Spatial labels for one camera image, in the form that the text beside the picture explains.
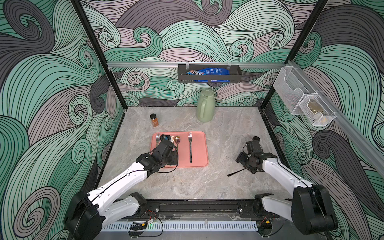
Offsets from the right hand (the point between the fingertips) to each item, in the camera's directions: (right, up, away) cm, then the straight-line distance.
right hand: (244, 163), depth 87 cm
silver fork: (-33, +15, +13) cm, 38 cm away
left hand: (-40, +7, -7) cm, 42 cm away
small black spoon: (-6, -5, -1) cm, 8 cm away
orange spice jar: (-58, +25, +16) cm, 65 cm away
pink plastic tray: (-31, +8, +10) cm, 34 cm away
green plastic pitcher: (-23, +35, +8) cm, 42 cm away
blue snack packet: (-20, +57, +5) cm, 60 cm away
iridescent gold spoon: (-42, +12, +10) cm, 45 cm away
